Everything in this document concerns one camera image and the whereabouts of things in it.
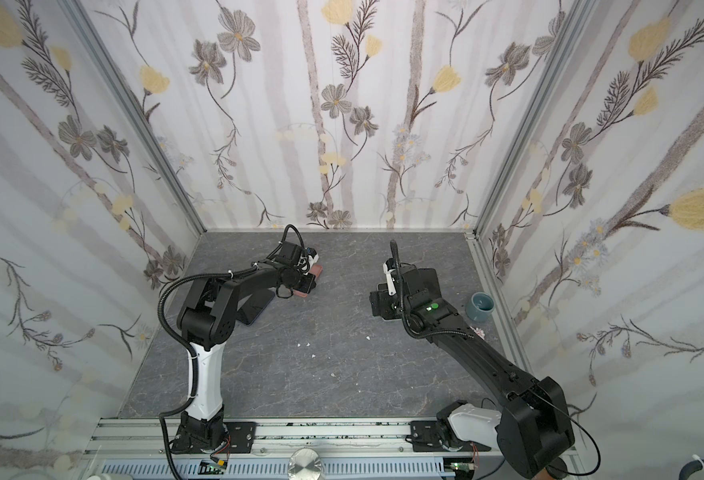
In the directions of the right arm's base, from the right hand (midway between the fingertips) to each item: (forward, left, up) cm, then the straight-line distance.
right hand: (379, 288), depth 81 cm
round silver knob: (-40, +15, -1) cm, 43 cm away
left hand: (+14, +22, -18) cm, 32 cm away
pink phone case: (+16, +21, -16) cm, 31 cm away
